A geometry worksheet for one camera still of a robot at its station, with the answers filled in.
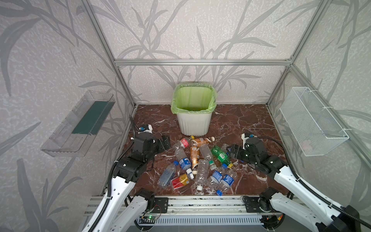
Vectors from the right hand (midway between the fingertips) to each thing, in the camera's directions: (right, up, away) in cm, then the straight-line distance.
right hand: (230, 145), depth 80 cm
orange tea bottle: (-19, 0, +11) cm, 22 cm away
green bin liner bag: (-21, +29, +17) cm, 40 cm away
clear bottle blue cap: (-3, -18, -3) cm, 19 cm away
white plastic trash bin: (-20, +12, +8) cm, 25 cm away
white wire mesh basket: (+34, +11, -16) cm, 39 cm away
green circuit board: (-44, -35, -9) cm, 57 cm away
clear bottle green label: (-12, -8, +7) cm, 16 cm away
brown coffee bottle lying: (-21, -9, +6) cm, 23 cm away
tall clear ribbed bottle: (-16, -17, +2) cm, 23 cm away
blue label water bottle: (-9, -19, -1) cm, 21 cm away
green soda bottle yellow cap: (-4, -8, +6) cm, 10 cm away
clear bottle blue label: (-26, -10, +2) cm, 28 cm away
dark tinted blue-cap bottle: (-36, -17, 0) cm, 39 cm away
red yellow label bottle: (-28, -19, -3) cm, 34 cm away
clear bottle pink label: (-28, -1, +11) cm, 30 cm away
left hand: (-35, +7, -9) cm, 37 cm away
